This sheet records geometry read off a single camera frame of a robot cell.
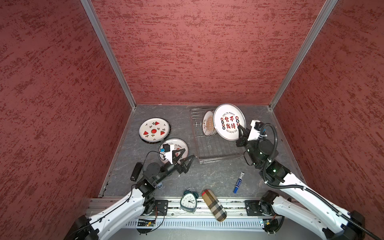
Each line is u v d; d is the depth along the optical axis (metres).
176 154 0.74
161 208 0.74
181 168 0.65
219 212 0.71
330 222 0.41
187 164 0.67
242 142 0.62
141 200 0.56
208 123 1.02
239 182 0.81
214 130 0.79
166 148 0.64
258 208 0.73
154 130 1.02
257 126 0.57
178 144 0.97
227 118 0.74
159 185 0.79
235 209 0.76
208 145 0.97
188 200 0.73
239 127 0.69
